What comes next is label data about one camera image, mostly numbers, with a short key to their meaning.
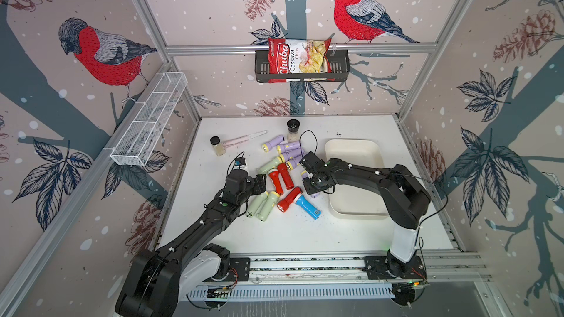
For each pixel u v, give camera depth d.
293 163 0.97
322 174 0.69
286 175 0.94
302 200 0.87
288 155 1.01
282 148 1.04
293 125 1.02
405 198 0.49
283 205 0.86
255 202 0.88
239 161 0.74
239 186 0.65
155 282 0.39
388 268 0.66
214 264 0.61
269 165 0.99
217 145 1.01
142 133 0.74
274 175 0.95
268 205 0.87
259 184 0.78
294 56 0.87
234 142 1.10
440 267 0.76
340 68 0.94
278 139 1.10
